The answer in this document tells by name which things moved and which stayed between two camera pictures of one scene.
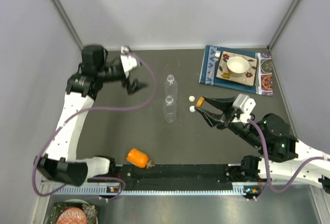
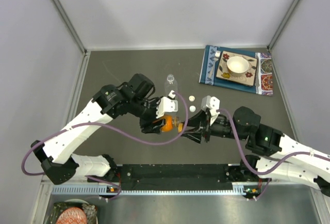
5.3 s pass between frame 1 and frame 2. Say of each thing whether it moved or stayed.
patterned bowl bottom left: stayed
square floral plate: stayed
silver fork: stayed
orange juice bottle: moved
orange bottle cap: moved
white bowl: stayed
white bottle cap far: stayed
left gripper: moved
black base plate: stayed
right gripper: moved
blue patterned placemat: stayed
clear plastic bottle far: stayed
